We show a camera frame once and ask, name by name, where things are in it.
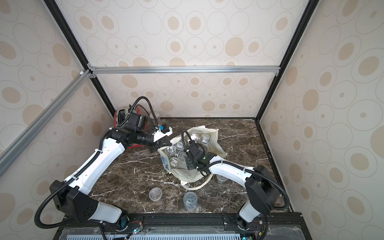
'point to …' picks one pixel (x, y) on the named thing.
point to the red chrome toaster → (120, 115)
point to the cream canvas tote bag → (185, 155)
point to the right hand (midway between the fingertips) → (198, 158)
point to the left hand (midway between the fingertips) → (173, 142)
